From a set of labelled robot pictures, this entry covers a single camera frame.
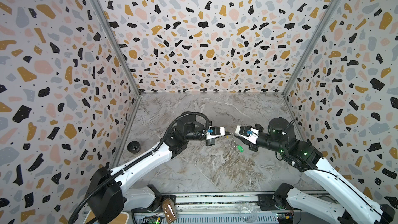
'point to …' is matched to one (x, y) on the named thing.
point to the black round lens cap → (133, 146)
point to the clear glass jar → (248, 212)
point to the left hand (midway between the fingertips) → (230, 129)
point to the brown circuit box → (169, 210)
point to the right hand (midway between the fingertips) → (238, 128)
